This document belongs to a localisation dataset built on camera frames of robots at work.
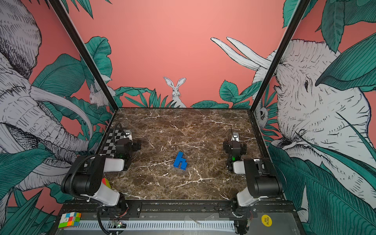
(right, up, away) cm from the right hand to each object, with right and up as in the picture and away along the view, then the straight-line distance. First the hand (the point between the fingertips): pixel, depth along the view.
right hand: (235, 138), depth 94 cm
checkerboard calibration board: (-82, -6, -1) cm, 82 cm away
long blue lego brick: (-37, -13, -3) cm, 39 cm away
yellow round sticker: (+9, -39, -23) cm, 46 cm away
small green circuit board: (-63, -40, -24) cm, 79 cm away
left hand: (-69, +1, 0) cm, 69 cm away
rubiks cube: (-86, -35, -27) cm, 96 cm away
